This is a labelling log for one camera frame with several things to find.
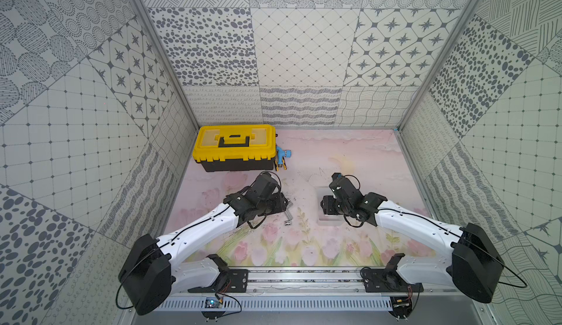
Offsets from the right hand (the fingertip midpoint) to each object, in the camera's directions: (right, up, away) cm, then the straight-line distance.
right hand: (328, 205), depth 84 cm
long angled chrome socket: (-16, -6, +6) cm, 18 cm away
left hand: (-16, +4, -4) cm, 17 cm away
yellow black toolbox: (-38, +23, +7) cm, 44 cm away
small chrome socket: (-16, -7, +2) cm, 18 cm away
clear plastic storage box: (-1, -7, +4) cm, 8 cm away
